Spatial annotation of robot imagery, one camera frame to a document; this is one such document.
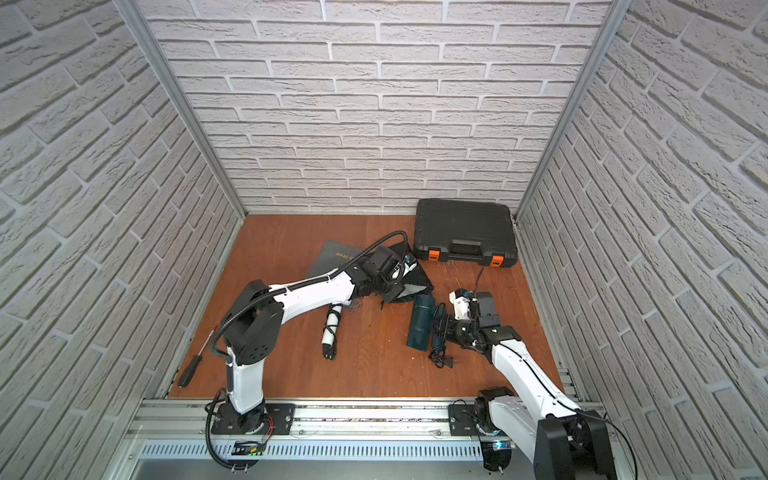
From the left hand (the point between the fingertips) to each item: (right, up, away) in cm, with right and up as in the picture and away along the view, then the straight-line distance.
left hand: (404, 282), depth 90 cm
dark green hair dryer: (+6, -13, -7) cm, 16 cm away
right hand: (+10, -12, -6) cm, 17 cm away
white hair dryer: (-22, -14, -5) cm, 26 cm away
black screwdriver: (-60, -22, -9) cm, 64 cm away
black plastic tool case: (+25, +17, +25) cm, 39 cm away
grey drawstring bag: (-26, +7, +15) cm, 31 cm away
